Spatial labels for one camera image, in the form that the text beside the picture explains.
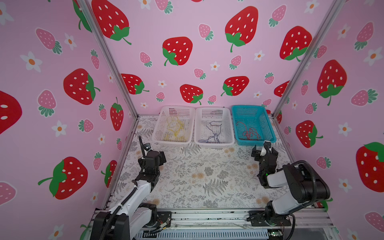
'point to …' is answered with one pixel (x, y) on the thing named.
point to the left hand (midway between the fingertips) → (152, 153)
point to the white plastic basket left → (186, 114)
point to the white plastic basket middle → (203, 115)
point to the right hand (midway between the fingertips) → (265, 146)
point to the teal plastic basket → (253, 125)
